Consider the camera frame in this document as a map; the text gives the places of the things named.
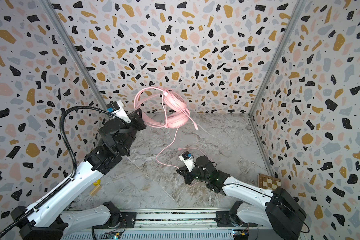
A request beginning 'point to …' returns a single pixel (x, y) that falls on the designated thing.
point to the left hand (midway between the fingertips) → (139, 106)
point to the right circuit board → (240, 235)
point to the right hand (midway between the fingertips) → (175, 169)
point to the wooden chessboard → (269, 182)
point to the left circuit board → (113, 235)
